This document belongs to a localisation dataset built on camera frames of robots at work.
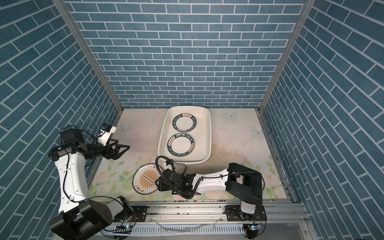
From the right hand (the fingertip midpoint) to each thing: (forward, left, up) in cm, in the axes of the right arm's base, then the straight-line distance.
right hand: (153, 183), depth 76 cm
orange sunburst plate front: (+4, +8, -7) cm, 12 cm away
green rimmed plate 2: (+46, -9, -5) cm, 47 cm away
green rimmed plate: (+27, -9, -5) cm, 29 cm away
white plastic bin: (+38, -22, -8) cm, 45 cm away
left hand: (+12, +15, +17) cm, 26 cm away
